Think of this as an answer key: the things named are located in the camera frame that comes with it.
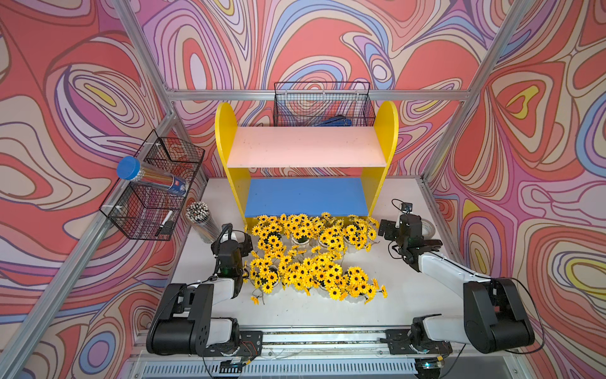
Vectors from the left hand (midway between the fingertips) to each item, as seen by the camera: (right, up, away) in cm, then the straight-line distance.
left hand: (234, 235), depth 90 cm
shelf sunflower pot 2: (+26, +4, -6) cm, 27 cm away
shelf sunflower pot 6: (+34, -9, -16) cm, 39 cm away
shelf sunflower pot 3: (+14, +3, -6) cm, 16 cm away
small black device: (+80, -4, +5) cm, 80 cm away
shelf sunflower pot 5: (+26, -9, -17) cm, 32 cm away
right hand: (+63, +3, +1) cm, 63 cm away
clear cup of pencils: (-11, +9, -6) cm, 16 cm away
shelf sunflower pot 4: (+15, -9, -18) cm, 25 cm away
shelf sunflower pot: (+37, +1, -8) cm, 38 cm away
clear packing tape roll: (+80, +1, +9) cm, 80 cm away
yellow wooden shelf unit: (+28, +29, +32) cm, 52 cm away
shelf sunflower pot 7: (+44, -13, -20) cm, 50 cm away
